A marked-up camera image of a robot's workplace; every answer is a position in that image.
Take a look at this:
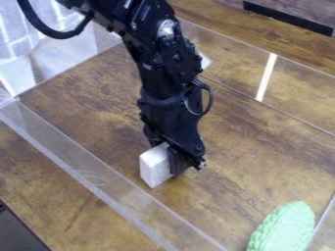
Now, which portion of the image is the green knitted object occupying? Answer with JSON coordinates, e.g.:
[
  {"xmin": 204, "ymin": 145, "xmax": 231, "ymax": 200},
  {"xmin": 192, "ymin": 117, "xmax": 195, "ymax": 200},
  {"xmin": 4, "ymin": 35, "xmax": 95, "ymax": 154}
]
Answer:
[{"xmin": 245, "ymin": 201, "xmax": 315, "ymax": 251}]

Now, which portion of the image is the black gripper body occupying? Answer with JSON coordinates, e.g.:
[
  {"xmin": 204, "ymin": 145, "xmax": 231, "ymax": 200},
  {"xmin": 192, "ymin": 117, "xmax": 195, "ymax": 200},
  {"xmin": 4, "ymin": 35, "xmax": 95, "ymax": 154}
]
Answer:
[{"xmin": 136, "ymin": 81, "xmax": 208, "ymax": 172}]

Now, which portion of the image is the white sponge block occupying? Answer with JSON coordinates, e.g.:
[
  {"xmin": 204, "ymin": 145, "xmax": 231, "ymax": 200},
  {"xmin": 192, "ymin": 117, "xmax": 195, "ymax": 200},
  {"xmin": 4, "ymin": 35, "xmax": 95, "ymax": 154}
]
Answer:
[{"xmin": 139, "ymin": 143, "xmax": 172, "ymax": 188}]

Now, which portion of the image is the black cable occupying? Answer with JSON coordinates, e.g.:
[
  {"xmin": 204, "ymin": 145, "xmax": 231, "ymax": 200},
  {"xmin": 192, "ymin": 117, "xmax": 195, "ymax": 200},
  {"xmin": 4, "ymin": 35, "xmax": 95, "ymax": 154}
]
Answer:
[{"xmin": 16, "ymin": 0, "xmax": 96, "ymax": 40}]

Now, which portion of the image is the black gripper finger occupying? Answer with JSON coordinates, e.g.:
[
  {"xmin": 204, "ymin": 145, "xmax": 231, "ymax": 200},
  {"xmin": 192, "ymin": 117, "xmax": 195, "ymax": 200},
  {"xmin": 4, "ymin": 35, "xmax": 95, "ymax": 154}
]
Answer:
[
  {"xmin": 167, "ymin": 146, "xmax": 197, "ymax": 176},
  {"xmin": 143, "ymin": 124, "xmax": 165, "ymax": 147}
]

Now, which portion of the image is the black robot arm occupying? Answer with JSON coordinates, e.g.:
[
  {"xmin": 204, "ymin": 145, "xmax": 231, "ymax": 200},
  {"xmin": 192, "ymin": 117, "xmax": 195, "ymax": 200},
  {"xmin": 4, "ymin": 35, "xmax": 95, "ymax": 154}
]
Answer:
[{"xmin": 56, "ymin": 0, "xmax": 209, "ymax": 176}]

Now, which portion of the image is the clear acrylic enclosure wall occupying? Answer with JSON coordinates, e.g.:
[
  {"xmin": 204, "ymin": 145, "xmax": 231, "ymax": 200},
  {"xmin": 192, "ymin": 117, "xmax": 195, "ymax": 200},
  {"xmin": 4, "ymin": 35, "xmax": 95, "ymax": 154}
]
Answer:
[{"xmin": 0, "ymin": 0, "xmax": 335, "ymax": 251}]

